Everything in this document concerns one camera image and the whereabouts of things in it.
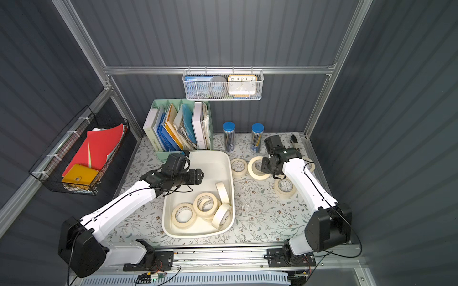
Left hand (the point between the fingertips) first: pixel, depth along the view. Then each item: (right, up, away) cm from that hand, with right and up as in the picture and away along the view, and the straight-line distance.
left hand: (195, 172), depth 81 cm
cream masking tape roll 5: (-6, -24, 0) cm, 25 cm away
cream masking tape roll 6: (+13, -18, -7) cm, 23 cm away
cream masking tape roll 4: (+6, -19, -1) cm, 20 cm away
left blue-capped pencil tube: (+15, +19, +21) cm, 32 cm away
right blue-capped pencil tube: (+31, +22, +16) cm, 41 cm away
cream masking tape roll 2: (+28, 0, 0) cm, 28 cm away
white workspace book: (-25, +22, +8) cm, 34 cm away
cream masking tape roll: (+21, 0, +24) cm, 32 cm away
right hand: (+36, +3, +2) cm, 37 cm away
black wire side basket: (-46, +3, -20) cm, 50 cm away
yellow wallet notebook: (-38, +1, -17) cm, 42 cm away
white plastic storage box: (+4, -19, +6) cm, 20 cm away
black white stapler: (+57, +16, +31) cm, 66 cm away
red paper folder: (-40, +13, -6) cm, 42 cm away
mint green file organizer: (-8, +24, +14) cm, 29 cm away
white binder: (-1, +24, +11) cm, 26 cm away
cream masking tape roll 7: (+13, -11, +1) cm, 17 cm away
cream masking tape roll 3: (+43, -12, +10) cm, 46 cm away
